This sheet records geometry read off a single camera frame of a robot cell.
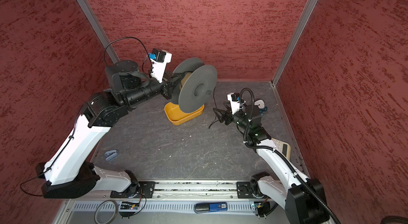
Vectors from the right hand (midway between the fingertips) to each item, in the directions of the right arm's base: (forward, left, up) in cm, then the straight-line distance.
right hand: (217, 109), depth 76 cm
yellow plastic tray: (+11, +25, -22) cm, 35 cm away
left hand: (-4, +14, +25) cm, 29 cm away
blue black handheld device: (-38, +9, -18) cm, 43 cm away
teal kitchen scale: (+17, -31, -20) cm, 41 cm away
